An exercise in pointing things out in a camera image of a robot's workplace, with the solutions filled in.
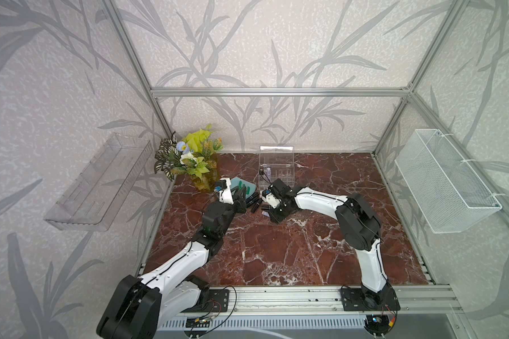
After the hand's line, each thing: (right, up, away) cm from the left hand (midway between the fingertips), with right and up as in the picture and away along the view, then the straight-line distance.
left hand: (244, 187), depth 79 cm
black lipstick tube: (+4, -10, +19) cm, 21 cm away
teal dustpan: (0, -2, +23) cm, 23 cm away
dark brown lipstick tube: (+6, +6, +25) cm, 26 cm away
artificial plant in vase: (-22, +13, +10) cm, 28 cm away
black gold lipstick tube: (+2, -7, +20) cm, 22 cm away
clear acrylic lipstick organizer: (+13, +11, +38) cm, 42 cm away
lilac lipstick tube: (+8, -13, +14) cm, 21 cm away
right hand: (+12, -14, +16) cm, 24 cm away
